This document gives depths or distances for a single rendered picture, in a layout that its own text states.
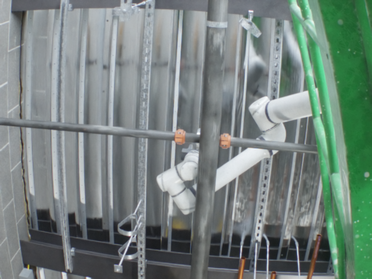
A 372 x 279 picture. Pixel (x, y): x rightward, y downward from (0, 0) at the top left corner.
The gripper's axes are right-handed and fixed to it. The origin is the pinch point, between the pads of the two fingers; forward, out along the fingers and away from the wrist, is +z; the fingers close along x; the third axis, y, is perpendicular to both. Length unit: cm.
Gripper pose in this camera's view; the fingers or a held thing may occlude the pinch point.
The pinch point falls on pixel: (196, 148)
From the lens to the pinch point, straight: 300.8
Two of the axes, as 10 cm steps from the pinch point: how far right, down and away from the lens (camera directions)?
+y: 0.6, -9.4, -3.4
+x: -9.9, -0.9, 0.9
